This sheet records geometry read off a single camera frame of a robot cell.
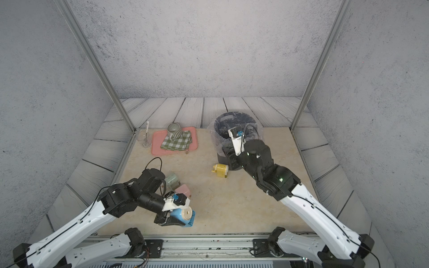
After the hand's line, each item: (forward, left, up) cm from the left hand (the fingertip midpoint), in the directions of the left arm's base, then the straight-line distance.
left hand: (186, 215), depth 62 cm
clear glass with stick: (+56, +36, -17) cm, 69 cm away
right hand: (+20, -17, +15) cm, 30 cm away
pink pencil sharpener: (+17, +5, -15) cm, 24 cm away
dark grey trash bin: (+48, -16, +2) cm, 51 cm away
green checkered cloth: (+52, +11, -20) cm, 57 cm away
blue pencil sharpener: (-1, -1, +4) cm, 4 cm away
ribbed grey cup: (+60, +17, -16) cm, 64 cm away
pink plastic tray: (+58, +28, -21) cm, 68 cm away
